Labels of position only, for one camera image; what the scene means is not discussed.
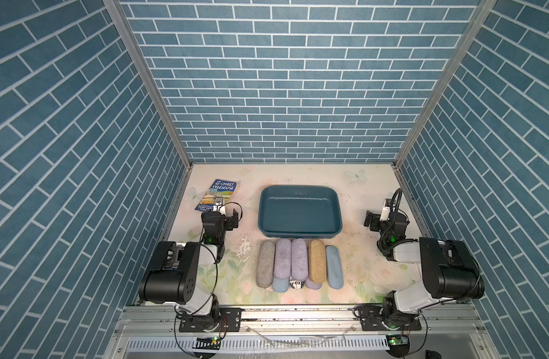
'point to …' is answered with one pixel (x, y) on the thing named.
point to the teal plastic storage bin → (299, 211)
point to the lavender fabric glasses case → (282, 263)
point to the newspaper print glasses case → (295, 284)
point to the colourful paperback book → (220, 188)
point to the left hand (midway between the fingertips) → (227, 209)
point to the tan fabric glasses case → (317, 261)
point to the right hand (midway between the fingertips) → (382, 213)
